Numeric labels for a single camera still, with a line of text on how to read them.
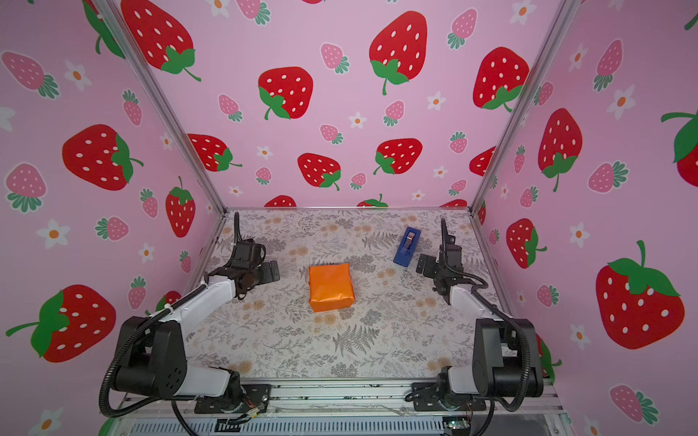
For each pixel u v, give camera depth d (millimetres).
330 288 892
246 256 703
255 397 741
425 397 733
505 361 428
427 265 839
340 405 731
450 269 687
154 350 429
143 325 425
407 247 1011
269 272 823
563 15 690
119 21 697
